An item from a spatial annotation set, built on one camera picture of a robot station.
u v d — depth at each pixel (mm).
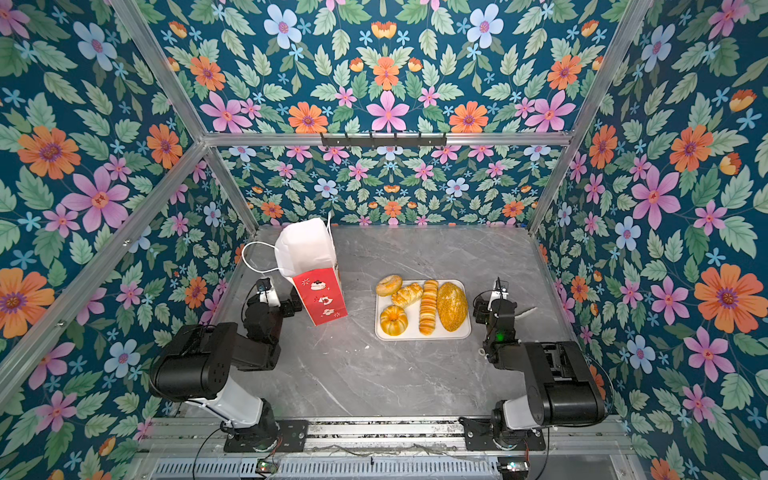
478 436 730
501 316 690
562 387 442
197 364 472
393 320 916
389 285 956
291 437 737
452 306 909
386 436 750
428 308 946
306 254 973
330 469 703
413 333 912
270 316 723
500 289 781
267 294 784
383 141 926
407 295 956
